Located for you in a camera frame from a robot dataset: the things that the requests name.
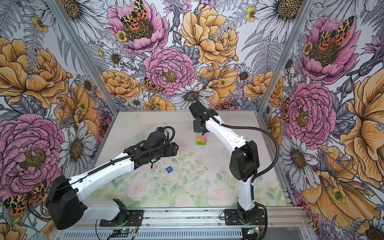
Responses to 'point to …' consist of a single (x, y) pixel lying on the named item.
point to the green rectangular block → (201, 143)
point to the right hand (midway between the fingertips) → (202, 131)
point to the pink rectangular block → (203, 140)
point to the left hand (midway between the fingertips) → (170, 151)
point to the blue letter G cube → (169, 169)
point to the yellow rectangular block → (199, 139)
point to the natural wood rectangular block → (203, 136)
